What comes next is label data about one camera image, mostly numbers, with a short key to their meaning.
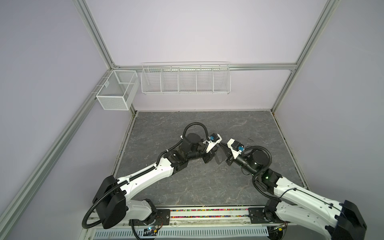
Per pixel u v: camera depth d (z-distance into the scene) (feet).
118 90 3.25
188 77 3.25
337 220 1.34
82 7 2.25
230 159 2.03
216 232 5.16
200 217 2.47
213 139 2.00
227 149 1.96
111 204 1.31
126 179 1.42
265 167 1.65
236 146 1.82
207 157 2.14
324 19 2.42
